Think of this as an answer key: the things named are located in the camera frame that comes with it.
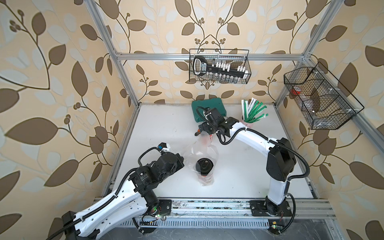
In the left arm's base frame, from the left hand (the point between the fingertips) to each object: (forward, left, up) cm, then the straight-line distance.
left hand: (184, 157), depth 73 cm
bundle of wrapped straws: (+36, -42, -3) cm, 55 cm away
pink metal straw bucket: (+27, -39, -8) cm, 48 cm away
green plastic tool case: (+52, -20, -12) cm, 57 cm away
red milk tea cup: (-6, -10, 0) cm, 11 cm away
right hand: (+21, -12, -4) cm, 25 cm away
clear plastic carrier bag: (+1, -9, -2) cm, 9 cm away
